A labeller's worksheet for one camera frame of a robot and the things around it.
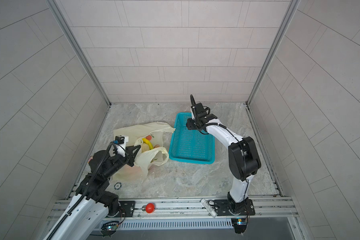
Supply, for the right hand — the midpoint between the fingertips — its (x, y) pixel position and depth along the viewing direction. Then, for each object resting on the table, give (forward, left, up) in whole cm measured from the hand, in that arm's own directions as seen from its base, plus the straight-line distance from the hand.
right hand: (188, 123), depth 91 cm
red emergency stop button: (-42, +21, -9) cm, 48 cm away
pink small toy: (-15, +57, -6) cm, 59 cm away
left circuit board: (-48, +38, -8) cm, 62 cm away
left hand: (-18, +23, +8) cm, 30 cm away
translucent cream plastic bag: (-25, +16, +9) cm, 31 cm away
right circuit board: (-50, -20, -13) cm, 56 cm away
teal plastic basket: (-9, -1, -12) cm, 15 cm away
